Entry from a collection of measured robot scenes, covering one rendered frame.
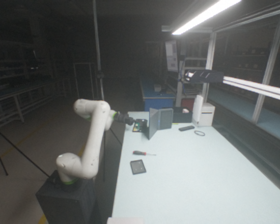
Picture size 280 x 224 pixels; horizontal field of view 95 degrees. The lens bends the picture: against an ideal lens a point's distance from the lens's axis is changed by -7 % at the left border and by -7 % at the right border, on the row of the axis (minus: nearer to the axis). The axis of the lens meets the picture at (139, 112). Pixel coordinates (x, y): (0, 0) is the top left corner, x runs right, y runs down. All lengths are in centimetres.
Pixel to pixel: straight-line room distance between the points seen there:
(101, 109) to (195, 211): 77
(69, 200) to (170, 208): 67
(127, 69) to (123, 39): 234
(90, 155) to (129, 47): 1172
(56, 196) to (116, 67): 1174
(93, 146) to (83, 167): 13
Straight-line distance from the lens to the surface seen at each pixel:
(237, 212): 87
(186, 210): 79
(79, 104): 105
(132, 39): 1241
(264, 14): 116
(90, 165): 94
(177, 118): 152
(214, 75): 124
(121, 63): 1238
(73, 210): 122
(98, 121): 95
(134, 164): 96
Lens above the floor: 164
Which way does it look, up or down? 21 degrees down
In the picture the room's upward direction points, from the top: straight up
